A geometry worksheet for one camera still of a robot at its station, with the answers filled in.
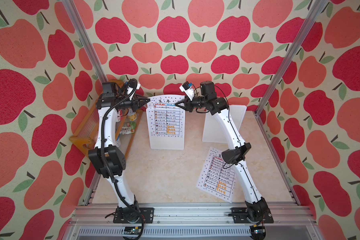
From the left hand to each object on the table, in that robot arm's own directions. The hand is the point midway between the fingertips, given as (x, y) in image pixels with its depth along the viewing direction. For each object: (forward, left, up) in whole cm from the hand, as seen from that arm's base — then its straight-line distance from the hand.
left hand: (149, 101), depth 77 cm
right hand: (+2, -15, -4) cm, 16 cm away
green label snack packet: (+8, +21, -32) cm, 39 cm away
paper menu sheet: (-1, -7, -12) cm, 14 cm away
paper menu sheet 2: (-26, -40, -36) cm, 60 cm away
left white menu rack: (-6, -8, -31) cm, 33 cm away
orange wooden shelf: (+23, +15, -30) cm, 41 cm away
